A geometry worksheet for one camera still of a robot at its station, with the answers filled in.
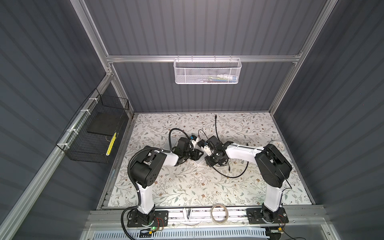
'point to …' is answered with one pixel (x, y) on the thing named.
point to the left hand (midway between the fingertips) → (202, 154)
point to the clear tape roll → (227, 215)
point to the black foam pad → (105, 123)
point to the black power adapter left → (201, 143)
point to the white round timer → (279, 145)
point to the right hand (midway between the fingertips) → (208, 162)
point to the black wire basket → (92, 135)
